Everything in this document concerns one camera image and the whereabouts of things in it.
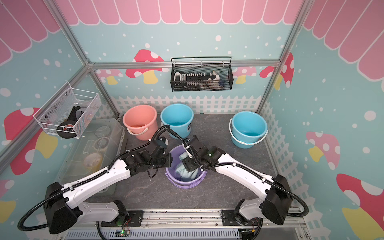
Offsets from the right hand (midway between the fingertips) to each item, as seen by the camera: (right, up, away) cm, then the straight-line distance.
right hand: (189, 160), depth 77 cm
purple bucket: (-7, -7, -7) cm, 12 cm away
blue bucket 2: (+41, +17, +32) cm, 55 cm away
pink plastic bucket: (-33, +22, +21) cm, 45 cm away
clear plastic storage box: (-49, +5, -1) cm, 49 cm away
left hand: (-9, -1, 0) cm, 9 cm away
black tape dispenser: (-56, +17, -9) cm, 59 cm away
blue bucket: (-8, +25, +24) cm, 35 cm away
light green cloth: (-4, -5, 0) cm, 7 cm away
